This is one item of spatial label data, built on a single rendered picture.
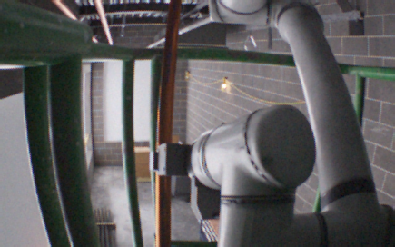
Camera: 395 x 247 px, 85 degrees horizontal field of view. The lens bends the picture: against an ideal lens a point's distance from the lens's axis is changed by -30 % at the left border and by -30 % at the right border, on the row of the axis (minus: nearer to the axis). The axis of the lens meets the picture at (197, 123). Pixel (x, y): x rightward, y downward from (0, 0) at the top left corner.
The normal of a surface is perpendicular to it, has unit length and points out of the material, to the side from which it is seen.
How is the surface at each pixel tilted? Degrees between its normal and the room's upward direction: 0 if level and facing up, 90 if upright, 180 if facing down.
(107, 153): 90
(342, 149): 47
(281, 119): 63
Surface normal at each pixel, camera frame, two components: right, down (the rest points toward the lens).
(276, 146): 0.28, -0.25
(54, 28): 0.99, -0.13
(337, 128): -0.48, -0.58
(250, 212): -0.41, -0.23
